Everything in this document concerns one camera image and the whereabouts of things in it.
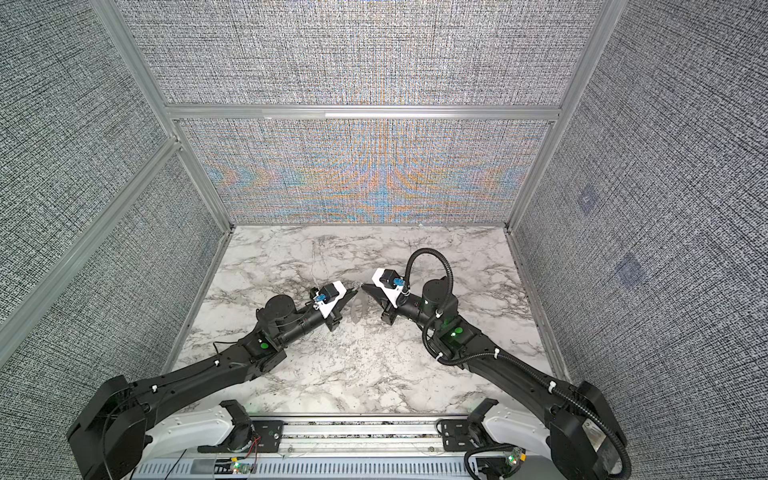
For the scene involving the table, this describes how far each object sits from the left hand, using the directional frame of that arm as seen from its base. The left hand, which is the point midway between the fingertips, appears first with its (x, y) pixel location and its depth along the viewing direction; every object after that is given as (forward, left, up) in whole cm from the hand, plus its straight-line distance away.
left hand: (354, 290), depth 73 cm
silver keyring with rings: (-4, -1, -1) cm, 5 cm away
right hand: (0, -3, +3) cm, 5 cm away
